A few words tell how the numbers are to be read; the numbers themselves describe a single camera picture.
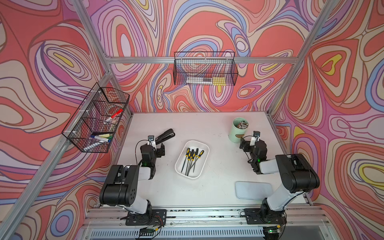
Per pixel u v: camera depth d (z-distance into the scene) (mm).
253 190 818
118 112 762
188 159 933
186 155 954
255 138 790
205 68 967
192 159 933
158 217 723
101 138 698
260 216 731
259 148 735
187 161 931
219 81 910
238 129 910
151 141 800
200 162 925
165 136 1019
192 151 959
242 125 885
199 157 942
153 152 749
